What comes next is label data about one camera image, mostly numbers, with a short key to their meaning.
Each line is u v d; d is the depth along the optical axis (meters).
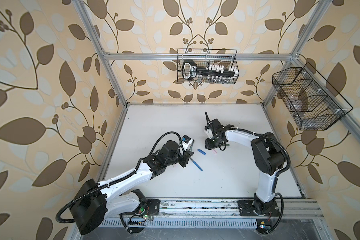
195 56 0.91
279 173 0.53
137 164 0.54
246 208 0.73
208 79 0.88
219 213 0.74
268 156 0.51
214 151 0.94
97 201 0.40
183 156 0.67
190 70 0.83
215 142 0.83
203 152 0.94
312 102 0.74
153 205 0.75
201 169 0.88
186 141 0.68
